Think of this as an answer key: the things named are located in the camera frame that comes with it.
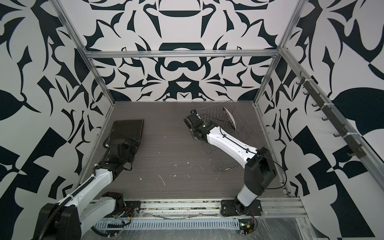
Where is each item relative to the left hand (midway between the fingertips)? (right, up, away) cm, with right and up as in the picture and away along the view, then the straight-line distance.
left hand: (138, 140), depth 86 cm
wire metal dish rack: (+49, -13, +6) cm, 51 cm away
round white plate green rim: (+53, +13, +5) cm, 55 cm away
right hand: (+36, +7, -2) cm, 36 cm away
